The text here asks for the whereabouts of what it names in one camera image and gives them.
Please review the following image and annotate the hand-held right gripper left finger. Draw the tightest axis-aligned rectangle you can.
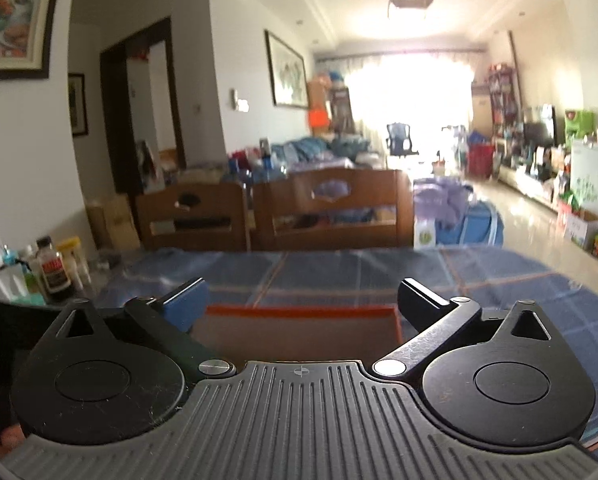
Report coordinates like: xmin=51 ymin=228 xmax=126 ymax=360
xmin=29 ymin=277 xmax=237 ymax=380

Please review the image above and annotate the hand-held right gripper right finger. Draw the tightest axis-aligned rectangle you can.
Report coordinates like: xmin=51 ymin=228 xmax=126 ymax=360
xmin=373 ymin=277 xmax=554 ymax=378

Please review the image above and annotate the orange cardboard box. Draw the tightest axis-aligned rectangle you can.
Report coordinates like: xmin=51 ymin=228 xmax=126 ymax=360
xmin=191 ymin=305 xmax=402 ymax=363

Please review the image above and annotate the person's left hand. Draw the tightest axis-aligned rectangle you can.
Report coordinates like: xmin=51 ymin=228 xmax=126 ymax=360
xmin=0 ymin=389 xmax=26 ymax=450

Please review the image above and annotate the black cap red label bottle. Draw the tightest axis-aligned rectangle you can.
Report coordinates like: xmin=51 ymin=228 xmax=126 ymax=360
xmin=35 ymin=236 xmax=74 ymax=298

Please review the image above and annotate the wooden chair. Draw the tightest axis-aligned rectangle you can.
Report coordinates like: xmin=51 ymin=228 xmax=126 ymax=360
xmin=136 ymin=182 xmax=251 ymax=252
xmin=253 ymin=169 xmax=414 ymax=252

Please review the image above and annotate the blue patterned tablecloth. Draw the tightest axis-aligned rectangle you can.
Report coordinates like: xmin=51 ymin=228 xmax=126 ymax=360
xmin=96 ymin=245 xmax=598 ymax=466

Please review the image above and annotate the blue bag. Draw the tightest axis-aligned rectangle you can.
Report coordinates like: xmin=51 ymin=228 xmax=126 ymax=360
xmin=446 ymin=200 xmax=506 ymax=249

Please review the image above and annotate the yellow lid jar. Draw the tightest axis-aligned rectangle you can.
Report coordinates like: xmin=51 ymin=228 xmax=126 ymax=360
xmin=56 ymin=237 xmax=90 ymax=289

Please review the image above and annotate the purple cloth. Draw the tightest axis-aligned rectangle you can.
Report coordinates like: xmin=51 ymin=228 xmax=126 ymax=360
xmin=413 ymin=177 xmax=476 ymax=232

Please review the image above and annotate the brown cardboard box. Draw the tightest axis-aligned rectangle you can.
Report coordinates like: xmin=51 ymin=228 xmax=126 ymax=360
xmin=85 ymin=194 xmax=140 ymax=252

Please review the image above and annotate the red basket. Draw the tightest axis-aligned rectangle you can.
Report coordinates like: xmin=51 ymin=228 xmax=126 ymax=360
xmin=466 ymin=142 xmax=496 ymax=177

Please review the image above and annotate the blue office chair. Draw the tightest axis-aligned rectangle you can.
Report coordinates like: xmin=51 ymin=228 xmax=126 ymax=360
xmin=386 ymin=122 xmax=421 ymax=159

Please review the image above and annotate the narrow bookshelf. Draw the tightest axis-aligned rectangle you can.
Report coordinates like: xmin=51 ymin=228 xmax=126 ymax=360
xmin=329 ymin=87 xmax=356 ymax=134

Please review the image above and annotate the white cabinet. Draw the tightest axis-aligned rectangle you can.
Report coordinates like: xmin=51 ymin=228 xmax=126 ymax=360
xmin=569 ymin=140 xmax=598 ymax=212

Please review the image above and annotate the black television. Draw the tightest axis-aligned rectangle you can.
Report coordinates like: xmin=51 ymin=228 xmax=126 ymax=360
xmin=524 ymin=105 xmax=558 ymax=149

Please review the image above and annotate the tall cluttered bookshelf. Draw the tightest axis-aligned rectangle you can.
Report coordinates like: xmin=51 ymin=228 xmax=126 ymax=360
xmin=486 ymin=62 xmax=523 ymax=137

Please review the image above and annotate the small framed picture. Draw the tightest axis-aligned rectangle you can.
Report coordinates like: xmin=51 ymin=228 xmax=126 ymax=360
xmin=68 ymin=73 xmax=88 ymax=137

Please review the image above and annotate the green box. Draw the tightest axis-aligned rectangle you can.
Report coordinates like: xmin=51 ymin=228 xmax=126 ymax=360
xmin=564 ymin=109 xmax=596 ymax=137

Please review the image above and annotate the ceiling light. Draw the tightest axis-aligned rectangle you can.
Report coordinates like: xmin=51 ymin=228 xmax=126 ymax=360
xmin=388 ymin=0 xmax=435 ymax=19

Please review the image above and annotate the framed still life painting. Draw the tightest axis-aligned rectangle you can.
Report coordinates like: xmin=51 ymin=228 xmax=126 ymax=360
xmin=0 ymin=0 xmax=66 ymax=82

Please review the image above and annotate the dark wooden door frame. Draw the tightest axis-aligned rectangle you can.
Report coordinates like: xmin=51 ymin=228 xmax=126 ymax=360
xmin=100 ymin=16 xmax=186 ymax=194

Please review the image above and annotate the framed wall painting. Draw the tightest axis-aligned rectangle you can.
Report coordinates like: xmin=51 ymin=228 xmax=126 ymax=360
xmin=265 ymin=30 xmax=310 ymax=110

